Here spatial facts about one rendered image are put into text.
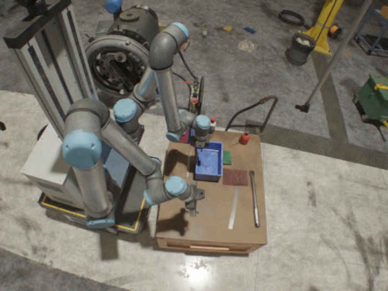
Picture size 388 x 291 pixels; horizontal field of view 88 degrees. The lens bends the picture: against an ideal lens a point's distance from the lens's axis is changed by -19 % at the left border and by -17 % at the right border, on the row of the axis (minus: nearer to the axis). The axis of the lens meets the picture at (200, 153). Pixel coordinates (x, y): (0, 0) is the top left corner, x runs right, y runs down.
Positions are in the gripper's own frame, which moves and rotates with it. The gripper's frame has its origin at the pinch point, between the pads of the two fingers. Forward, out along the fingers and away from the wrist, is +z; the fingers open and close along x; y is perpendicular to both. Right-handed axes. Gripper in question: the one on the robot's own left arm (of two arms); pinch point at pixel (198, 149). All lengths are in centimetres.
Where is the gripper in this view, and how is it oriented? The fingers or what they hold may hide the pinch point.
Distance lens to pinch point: 177.8
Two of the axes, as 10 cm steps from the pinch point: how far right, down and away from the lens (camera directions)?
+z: -1.0, 5.3, 8.4
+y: 0.5, -8.4, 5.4
